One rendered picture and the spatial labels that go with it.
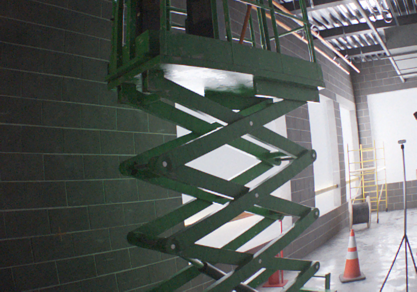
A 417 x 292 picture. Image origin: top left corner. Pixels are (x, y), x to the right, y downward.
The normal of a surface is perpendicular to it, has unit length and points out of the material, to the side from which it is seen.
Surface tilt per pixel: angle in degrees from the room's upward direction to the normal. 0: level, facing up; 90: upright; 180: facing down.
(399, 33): 90
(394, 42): 90
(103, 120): 90
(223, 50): 90
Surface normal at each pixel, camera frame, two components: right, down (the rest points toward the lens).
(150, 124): 0.82, -0.12
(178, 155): 0.63, -0.13
